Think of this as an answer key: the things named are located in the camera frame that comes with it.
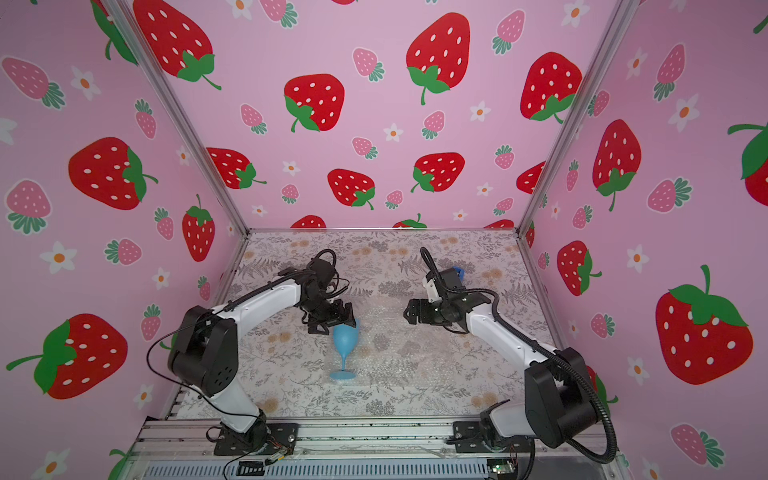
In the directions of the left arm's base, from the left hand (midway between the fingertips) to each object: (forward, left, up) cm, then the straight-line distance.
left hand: (346, 326), depth 87 cm
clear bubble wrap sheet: (-5, -12, -7) cm, 15 cm away
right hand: (+1, -19, +4) cm, 20 cm away
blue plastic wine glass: (-3, 0, -1) cm, 4 cm away
